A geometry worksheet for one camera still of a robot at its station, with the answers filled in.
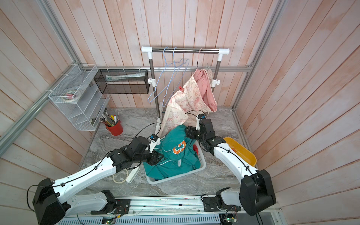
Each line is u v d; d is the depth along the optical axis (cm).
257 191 41
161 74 103
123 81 105
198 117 76
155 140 69
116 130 98
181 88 71
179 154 78
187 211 73
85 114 78
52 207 38
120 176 84
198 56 92
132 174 82
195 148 84
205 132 63
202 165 78
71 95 74
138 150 58
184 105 82
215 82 80
